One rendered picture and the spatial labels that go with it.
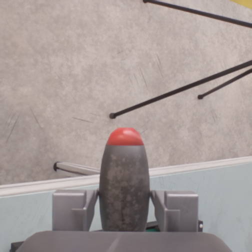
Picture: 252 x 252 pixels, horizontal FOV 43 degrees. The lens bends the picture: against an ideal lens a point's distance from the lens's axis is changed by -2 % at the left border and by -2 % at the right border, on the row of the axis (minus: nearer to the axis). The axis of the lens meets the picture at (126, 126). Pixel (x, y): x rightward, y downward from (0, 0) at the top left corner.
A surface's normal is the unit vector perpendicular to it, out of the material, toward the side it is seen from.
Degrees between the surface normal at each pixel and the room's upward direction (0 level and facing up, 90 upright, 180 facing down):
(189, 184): 0
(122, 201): 42
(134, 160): 19
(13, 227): 0
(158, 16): 0
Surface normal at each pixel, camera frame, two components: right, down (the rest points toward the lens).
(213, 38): 0.60, 0.00
